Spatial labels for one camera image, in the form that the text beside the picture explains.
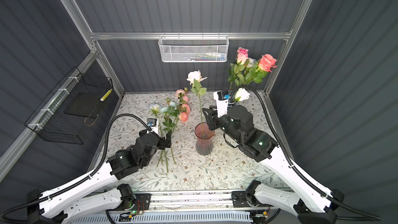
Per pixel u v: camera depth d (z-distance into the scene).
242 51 0.77
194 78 0.69
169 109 1.05
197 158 0.87
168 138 0.66
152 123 0.61
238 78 0.83
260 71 0.75
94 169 0.47
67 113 0.72
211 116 0.53
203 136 0.79
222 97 0.50
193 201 0.75
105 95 0.81
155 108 1.05
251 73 0.78
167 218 0.77
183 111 1.04
